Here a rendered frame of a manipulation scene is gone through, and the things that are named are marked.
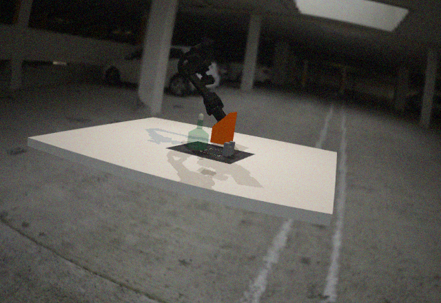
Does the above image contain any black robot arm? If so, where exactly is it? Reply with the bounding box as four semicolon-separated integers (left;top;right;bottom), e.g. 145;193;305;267
177;37;226;122

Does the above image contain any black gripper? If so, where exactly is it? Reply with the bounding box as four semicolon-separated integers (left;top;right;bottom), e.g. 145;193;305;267
187;53;215;89

